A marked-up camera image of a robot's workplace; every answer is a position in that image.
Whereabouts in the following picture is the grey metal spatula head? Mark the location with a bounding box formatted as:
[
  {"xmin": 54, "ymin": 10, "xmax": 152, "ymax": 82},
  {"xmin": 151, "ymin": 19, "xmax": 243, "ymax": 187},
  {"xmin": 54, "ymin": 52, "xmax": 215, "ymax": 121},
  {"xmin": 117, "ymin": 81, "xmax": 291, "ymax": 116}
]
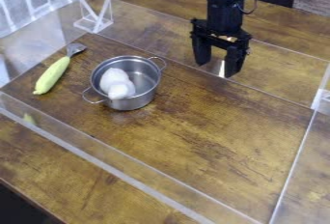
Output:
[{"xmin": 66, "ymin": 43, "xmax": 86, "ymax": 57}]

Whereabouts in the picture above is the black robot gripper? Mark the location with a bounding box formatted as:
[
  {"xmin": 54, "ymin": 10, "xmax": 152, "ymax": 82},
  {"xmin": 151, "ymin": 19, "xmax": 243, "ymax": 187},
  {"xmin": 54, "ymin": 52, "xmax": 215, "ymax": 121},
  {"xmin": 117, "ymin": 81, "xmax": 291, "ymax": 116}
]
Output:
[{"xmin": 191, "ymin": 0, "xmax": 251, "ymax": 78}]

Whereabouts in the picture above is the clear acrylic barrier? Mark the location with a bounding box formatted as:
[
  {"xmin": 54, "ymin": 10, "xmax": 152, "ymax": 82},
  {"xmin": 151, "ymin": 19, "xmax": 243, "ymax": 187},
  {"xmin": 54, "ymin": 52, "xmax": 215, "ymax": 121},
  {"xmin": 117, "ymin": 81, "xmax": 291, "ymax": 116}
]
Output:
[
  {"xmin": 0, "ymin": 92, "xmax": 261, "ymax": 224},
  {"xmin": 269, "ymin": 64, "xmax": 330, "ymax": 224}
]

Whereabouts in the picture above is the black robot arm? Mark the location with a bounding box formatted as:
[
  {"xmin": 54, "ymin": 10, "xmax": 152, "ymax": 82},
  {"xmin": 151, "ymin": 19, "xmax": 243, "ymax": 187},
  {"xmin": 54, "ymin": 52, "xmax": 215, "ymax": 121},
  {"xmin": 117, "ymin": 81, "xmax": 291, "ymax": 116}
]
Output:
[{"xmin": 191, "ymin": 0, "xmax": 251, "ymax": 78}]

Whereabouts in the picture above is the clear acrylic right barrier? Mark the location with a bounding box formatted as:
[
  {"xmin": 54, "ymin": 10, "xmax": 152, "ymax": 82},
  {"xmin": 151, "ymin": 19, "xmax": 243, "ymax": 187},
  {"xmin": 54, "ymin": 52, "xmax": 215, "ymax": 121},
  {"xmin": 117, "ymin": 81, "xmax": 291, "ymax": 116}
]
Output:
[{"xmin": 269, "ymin": 64, "xmax": 330, "ymax": 224}]

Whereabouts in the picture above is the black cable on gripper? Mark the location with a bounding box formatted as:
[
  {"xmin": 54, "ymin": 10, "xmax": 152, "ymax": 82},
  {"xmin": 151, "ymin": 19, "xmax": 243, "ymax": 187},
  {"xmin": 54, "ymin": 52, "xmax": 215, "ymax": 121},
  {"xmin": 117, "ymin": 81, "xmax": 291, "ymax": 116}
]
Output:
[{"xmin": 235, "ymin": 0, "xmax": 259, "ymax": 15}]

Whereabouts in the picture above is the silver metal pot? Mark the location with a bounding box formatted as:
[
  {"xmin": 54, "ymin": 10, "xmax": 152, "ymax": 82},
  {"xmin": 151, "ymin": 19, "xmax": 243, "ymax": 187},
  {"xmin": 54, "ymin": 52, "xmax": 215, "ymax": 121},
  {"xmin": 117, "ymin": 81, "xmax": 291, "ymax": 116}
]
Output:
[{"xmin": 82, "ymin": 55, "xmax": 165, "ymax": 111}]

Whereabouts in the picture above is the yellow green corn cob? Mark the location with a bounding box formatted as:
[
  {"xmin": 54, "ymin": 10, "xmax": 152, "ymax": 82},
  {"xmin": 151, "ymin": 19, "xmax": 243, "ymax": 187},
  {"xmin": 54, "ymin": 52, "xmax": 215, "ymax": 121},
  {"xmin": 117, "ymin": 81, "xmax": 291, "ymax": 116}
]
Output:
[{"xmin": 32, "ymin": 56, "xmax": 69, "ymax": 95}]

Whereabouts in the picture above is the clear acrylic triangle stand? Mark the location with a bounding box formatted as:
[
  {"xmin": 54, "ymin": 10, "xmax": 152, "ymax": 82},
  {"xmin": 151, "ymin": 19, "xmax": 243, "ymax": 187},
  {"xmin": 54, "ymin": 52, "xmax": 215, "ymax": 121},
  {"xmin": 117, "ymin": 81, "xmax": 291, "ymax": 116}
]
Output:
[{"xmin": 73, "ymin": 0, "xmax": 113, "ymax": 34}]

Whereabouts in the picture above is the clear acrylic front barrier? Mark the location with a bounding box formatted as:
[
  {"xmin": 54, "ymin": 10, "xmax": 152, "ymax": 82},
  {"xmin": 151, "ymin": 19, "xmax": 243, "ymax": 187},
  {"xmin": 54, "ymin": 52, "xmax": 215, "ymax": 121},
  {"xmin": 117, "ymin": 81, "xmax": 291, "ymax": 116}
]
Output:
[{"xmin": 0, "ymin": 92, "xmax": 261, "ymax": 224}]

